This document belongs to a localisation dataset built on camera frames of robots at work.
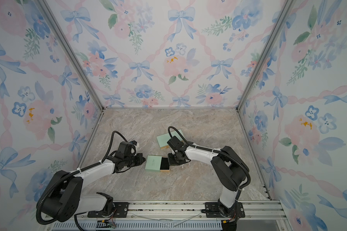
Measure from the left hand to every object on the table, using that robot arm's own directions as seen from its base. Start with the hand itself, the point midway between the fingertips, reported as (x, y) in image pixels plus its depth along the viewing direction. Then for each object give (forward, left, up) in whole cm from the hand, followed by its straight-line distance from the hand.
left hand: (146, 158), depth 89 cm
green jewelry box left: (+14, -9, 0) cm, 17 cm away
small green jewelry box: (-4, -5, +1) cm, 6 cm away
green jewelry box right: (+1, -18, +25) cm, 31 cm away
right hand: (-2, -15, -2) cm, 15 cm away
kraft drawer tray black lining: (-5, -12, 0) cm, 13 cm away
